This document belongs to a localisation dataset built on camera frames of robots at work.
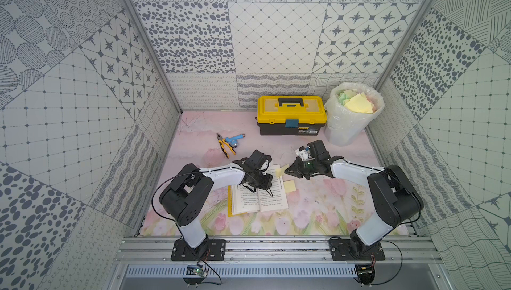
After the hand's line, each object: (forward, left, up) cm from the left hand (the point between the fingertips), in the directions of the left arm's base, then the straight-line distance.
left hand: (272, 180), depth 89 cm
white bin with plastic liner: (+19, -33, +16) cm, 41 cm away
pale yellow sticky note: (+5, -4, 0) cm, 6 cm away
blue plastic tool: (+24, +21, -1) cm, 32 cm away
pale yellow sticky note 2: (-2, -8, -1) cm, 8 cm away
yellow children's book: (-11, +13, +4) cm, 17 cm away
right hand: (+3, -6, +3) cm, 8 cm away
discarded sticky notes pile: (+25, -37, +26) cm, 52 cm away
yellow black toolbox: (+29, -9, +13) cm, 34 cm away
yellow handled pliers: (+22, +27, 0) cm, 34 cm away
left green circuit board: (-35, +28, -4) cm, 45 cm away
